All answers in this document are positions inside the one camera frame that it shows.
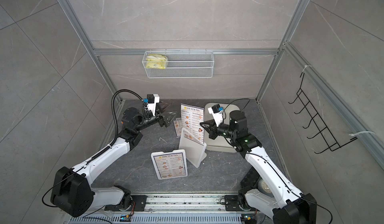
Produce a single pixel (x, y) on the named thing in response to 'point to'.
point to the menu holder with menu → (192, 141)
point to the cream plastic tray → (219, 144)
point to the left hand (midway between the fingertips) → (175, 106)
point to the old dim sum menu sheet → (177, 127)
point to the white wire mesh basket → (183, 65)
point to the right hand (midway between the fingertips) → (202, 123)
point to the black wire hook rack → (317, 123)
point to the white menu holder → (154, 153)
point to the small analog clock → (263, 187)
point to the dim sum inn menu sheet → (170, 165)
